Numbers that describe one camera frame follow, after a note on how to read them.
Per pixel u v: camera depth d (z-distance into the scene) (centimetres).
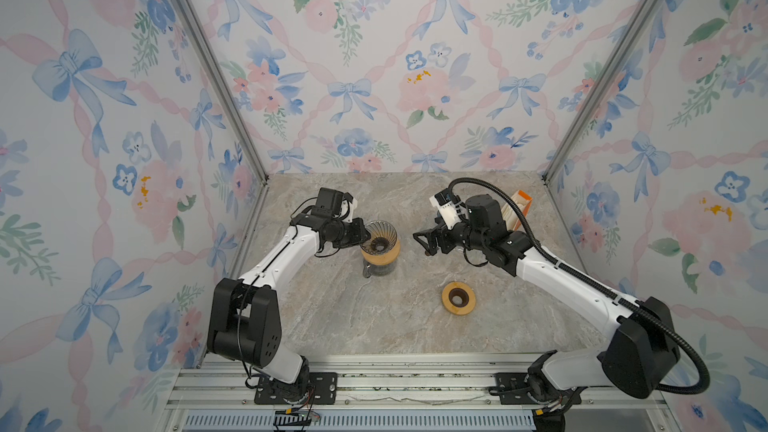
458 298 89
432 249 70
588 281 48
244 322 44
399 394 74
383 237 88
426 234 70
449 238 70
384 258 86
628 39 81
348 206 75
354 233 77
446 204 68
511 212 98
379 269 92
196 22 78
